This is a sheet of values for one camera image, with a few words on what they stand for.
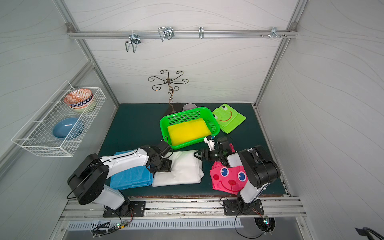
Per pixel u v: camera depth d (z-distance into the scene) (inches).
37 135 23.2
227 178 32.4
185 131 39.8
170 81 35.7
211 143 33.8
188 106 44.0
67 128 26.4
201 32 30.7
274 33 30.1
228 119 43.0
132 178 32.1
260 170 18.6
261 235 26.0
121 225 27.0
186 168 32.6
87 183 17.1
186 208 29.5
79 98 28.9
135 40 31.0
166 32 30.0
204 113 42.3
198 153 33.7
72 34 30.3
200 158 31.9
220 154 29.9
